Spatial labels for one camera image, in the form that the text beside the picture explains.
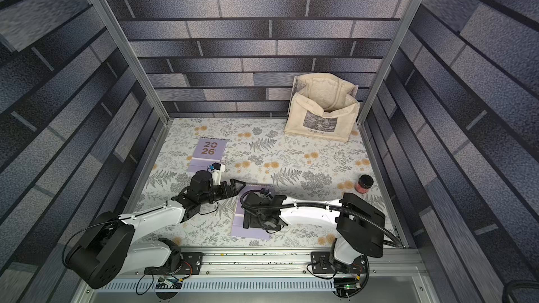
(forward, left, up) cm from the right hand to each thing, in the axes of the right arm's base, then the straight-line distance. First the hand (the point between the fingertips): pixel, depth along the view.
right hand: (252, 223), depth 81 cm
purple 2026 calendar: (0, +6, +3) cm, 6 cm away
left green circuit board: (-20, +28, -2) cm, 35 cm away
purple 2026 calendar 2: (+35, +26, 0) cm, 43 cm away
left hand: (+13, +6, +6) cm, 16 cm away
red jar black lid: (+16, -46, +4) cm, 49 cm away
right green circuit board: (-18, -34, -3) cm, 39 cm away
